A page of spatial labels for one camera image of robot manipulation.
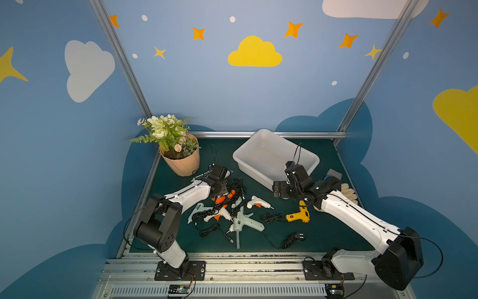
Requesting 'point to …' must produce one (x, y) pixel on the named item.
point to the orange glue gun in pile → (220, 199)
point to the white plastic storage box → (264, 157)
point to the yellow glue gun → (304, 215)
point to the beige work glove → (349, 192)
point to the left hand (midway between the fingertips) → (220, 186)
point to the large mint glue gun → (242, 220)
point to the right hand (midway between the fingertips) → (284, 184)
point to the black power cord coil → (297, 236)
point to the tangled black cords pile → (234, 200)
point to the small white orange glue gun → (258, 202)
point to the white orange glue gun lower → (223, 212)
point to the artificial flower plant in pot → (178, 148)
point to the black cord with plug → (210, 230)
